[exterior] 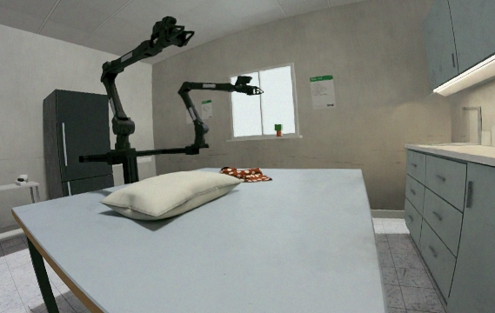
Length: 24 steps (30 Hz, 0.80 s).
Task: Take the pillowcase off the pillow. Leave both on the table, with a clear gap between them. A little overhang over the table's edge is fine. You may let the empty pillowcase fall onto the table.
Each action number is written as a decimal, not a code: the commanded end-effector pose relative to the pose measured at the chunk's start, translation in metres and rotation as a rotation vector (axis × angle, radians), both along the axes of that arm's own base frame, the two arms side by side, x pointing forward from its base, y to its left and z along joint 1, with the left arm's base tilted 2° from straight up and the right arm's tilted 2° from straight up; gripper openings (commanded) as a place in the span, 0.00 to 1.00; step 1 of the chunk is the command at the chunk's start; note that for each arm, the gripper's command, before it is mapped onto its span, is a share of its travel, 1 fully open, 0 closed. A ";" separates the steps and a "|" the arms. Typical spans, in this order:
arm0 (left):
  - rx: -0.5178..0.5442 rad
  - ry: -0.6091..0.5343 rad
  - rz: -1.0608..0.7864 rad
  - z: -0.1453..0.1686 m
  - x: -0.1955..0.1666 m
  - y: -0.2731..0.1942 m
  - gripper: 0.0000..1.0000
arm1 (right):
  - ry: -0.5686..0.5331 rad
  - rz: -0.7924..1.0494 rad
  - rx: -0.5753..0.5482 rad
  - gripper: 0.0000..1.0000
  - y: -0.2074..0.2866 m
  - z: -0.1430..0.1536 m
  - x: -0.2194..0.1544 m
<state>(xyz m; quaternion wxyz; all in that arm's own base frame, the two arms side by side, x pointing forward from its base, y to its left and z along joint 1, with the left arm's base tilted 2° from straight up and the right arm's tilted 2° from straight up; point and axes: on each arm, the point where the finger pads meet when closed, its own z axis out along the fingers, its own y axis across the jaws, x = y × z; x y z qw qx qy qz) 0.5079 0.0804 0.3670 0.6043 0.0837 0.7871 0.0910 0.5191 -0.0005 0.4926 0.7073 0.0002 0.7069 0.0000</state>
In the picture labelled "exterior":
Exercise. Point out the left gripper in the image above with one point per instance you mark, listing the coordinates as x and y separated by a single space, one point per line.
252 89

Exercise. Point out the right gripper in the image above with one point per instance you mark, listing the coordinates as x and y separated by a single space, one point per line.
172 35

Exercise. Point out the brown polka-dot pillowcase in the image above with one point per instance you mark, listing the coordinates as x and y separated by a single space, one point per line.
249 176

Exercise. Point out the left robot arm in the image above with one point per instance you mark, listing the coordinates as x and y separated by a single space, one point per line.
197 121

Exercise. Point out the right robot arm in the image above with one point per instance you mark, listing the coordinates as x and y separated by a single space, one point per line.
120 124

